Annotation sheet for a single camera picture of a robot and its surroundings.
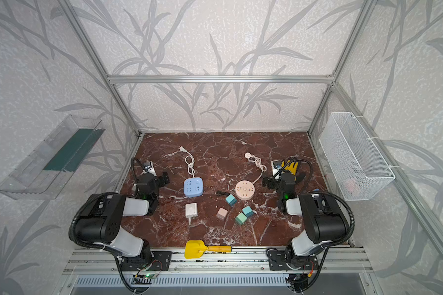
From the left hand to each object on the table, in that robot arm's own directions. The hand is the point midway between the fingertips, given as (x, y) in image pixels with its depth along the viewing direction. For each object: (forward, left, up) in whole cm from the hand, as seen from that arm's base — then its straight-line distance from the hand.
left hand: (155, 170), depth 93 cm
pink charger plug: (-20, -35, -5) cm, 41 cm away
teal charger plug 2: (-19, -48, -5) cm, 52 cm away
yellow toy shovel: (-35, -25, -6) cm, 43 cm away
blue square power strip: (-7, -20, -4) cm, 22 cm away
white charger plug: (-19, -21, -4) cm, 29 cm away
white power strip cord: (+11, -15, -6) cm, 20 cm away
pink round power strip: (-9, -46, -4) cm, 47 cm away
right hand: (+1, -60, +1) cm, 60 cm away
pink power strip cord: (+8, -54, -3) cm, 55 cm away
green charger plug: (-23, -44, -4) cm, 49 cm away
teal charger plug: (-14, -39, -5) cm, 42 cm away
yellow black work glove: (+6, -73, -4) cm, 74 cm away
